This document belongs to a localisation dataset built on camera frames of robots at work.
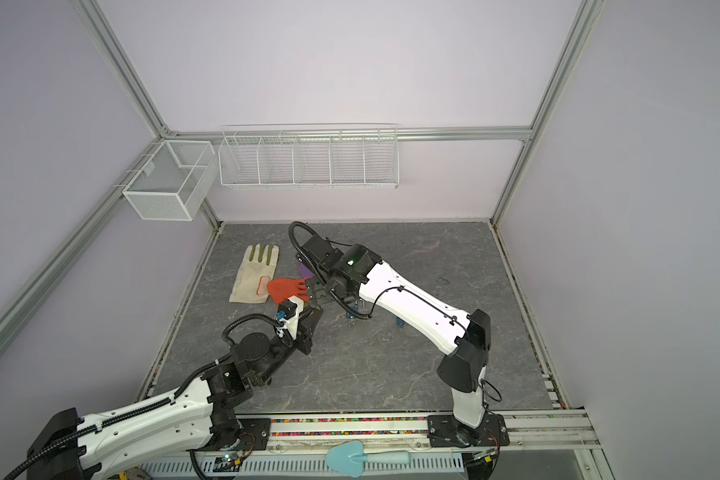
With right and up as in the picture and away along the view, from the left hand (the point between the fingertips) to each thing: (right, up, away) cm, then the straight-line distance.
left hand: (318, 312), depth 73 cm
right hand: (+2, +5, +1) cm, 6 cm away
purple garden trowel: (-11, +8, +32) cm, 35 cm away
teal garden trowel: (+8, -34, -3) cm, 35 cm away
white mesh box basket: (-53, +38, +26) cm, 70 cm away
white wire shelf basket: (-8, +47, +26) cm, 54 cm away
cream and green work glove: (-28, +8, +32) cm, 43 cm away
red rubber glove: (-17, +2, +26) cm, 31 cm away
